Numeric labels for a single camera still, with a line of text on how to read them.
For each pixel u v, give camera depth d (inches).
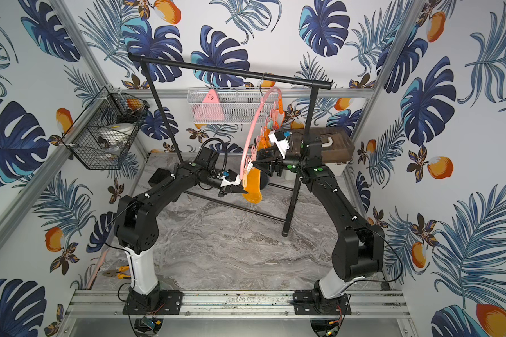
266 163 26.6
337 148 37.3
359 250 17.3
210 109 35.4
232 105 40.5
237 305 29.5
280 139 25.2
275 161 25.5
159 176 42.2
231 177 27.0
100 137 33.1
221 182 29.4
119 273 31.5
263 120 36.2
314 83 20.7
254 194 31.8
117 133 31.4
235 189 29.9
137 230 20.0
